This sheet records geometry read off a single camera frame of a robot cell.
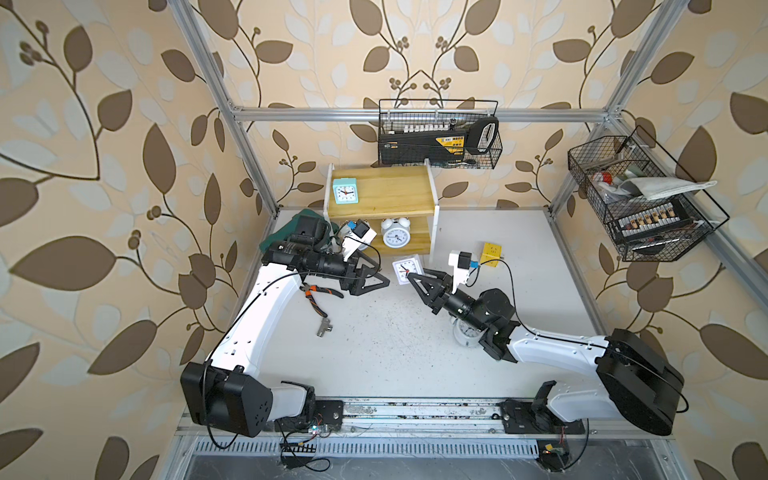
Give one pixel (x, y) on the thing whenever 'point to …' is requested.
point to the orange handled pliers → (308, 292)
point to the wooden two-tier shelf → (388, 192)
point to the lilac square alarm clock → (404, 267)
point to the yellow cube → (491, 252)
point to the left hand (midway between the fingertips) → (382, 276)
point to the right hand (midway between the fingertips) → (410, 274)
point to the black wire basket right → (598, 169)
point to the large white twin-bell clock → (465, 333)
